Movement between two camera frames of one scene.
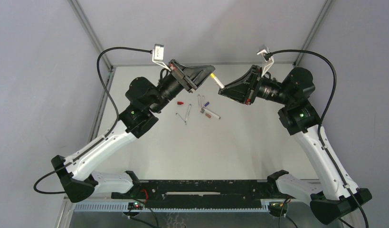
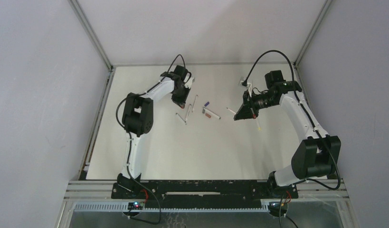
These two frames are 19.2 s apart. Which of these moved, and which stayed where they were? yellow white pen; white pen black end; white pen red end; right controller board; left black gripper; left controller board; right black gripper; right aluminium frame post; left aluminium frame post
Moved: right black gripper; yellow white pen; left black gripper
Stayed: white pen red end; right controller board; left aluminium frame post; left controller board; white pen black end; right aluminium frame post
